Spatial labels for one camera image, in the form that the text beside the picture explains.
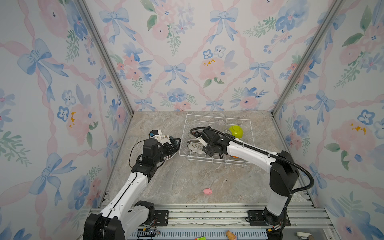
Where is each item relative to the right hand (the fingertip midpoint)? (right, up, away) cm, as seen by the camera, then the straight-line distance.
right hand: (208, 143), depth 88 cm
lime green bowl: (+20, +7, +12) cm, 25 cm away
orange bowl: (+9, -3, -30) cm, 31 cm away
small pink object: (-1, -25, -7) cm, 26 cm away
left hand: (-18, +2, -8) cm, 20 cm away
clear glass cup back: (+10, +13, +12) cm, 20 cm away
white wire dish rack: (-10, +14, +27) cm, 32 cm away
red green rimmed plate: (-24, -9, +6) cm, 26 cm away
